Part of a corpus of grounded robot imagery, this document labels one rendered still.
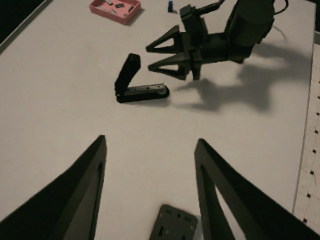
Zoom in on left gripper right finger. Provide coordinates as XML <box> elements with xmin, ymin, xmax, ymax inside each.
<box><xmin>194</xmin><ymin>138</ymin><xmax>320</xmax><ymax>240</ymax></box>

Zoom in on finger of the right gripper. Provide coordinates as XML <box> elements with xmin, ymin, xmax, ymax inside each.
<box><xmin>147</xmin><ymin>52</ymin><xmax>186</xmax><ymax>81</ymax></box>
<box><xmin>145</xmin><ymin>25</ymin><xmax>181</xmax><ymax>54</ymax></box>

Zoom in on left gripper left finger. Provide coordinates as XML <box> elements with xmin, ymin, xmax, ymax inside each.
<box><xmin>0</xmin><ymin>135</ymin><xmax>107</xmax><ymax>240</ymax></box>

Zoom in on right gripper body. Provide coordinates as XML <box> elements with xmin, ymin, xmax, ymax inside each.
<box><xmin>180</xmin><ymin>15</ymin><xmax>226</xmax><ymax>81</ymax></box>

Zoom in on pink rectangular tray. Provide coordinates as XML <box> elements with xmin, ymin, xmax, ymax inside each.
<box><xmin>89</xmin><ymin>0</ymin><xmax>141</xmax><ymax>26</ymax></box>

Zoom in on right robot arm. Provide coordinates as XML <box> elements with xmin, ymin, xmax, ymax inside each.
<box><xmin>179</xmin><ymin>0</ymin><xmax>275</xmax><ymax>64</ymax></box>

